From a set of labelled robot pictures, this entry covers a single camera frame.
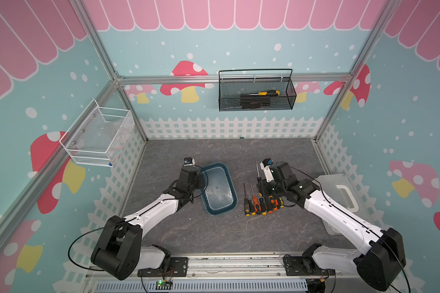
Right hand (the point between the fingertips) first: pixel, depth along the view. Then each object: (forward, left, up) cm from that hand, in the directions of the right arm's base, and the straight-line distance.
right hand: (259, 184), depth 81 cm
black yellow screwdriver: (-7, +5, -14) cm, 16 cm away
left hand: (+7, +27, -5) cm, 29 cm away
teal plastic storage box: (+2, +18, -12) cm, 22 cm away
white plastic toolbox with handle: (-1, -37, -4) cm, 37 cm away
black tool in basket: (+31, +2, +20) cm, 37 cm away
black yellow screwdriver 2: (-4, -3, -14) cm, 15 cm away
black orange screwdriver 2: (-2, -10, -14) cm, 17 cm away
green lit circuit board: (-35, +41, -18) cm, 57 cm away
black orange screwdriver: (-5, -7, -15) cm, 17 cm away
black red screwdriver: (-4, 0, -14) cm, 14 cm away
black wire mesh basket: (+45, 0, +20) cm, 49 cm away
